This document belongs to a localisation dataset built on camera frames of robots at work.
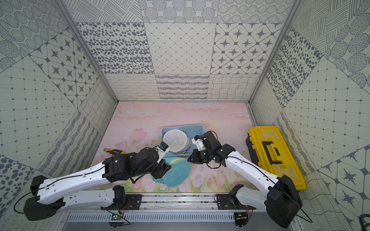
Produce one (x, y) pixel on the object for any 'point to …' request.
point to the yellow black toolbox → (268, 146)
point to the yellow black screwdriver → (113, 151)
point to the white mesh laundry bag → (177, 141)
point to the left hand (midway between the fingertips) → (168, 161)
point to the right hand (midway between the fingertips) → (189, 161)
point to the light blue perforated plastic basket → (192, 131)
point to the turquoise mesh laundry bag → (179, 173)
